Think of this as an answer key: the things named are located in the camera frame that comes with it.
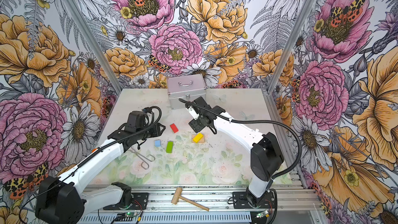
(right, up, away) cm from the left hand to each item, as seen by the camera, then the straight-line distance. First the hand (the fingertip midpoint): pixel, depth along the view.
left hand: (161, 132), depth 83 cm
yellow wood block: (+19, -5, +11) cm, 22 cm away
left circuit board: (-11, -35, -12) cm, 38 cm away
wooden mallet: (+10, -28, -9) cm, 31 cm away
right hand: (+20, +3, +1) cm, 20 cm away
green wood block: (+2, -10, +8) cm, 13 cm away
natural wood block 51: (+21, -7, +10) cm, 24 cm away
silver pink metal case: (+12, +26, +21) cm, 36 cm away
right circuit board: (+49, -35, -12) cm, 61 cm away
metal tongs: (-8, -15, +5) cm, 18 cm away
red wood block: (+4, 0, +16) cm, 17 cm away
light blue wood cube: (-5, -8, +10) cm, 14 cm away
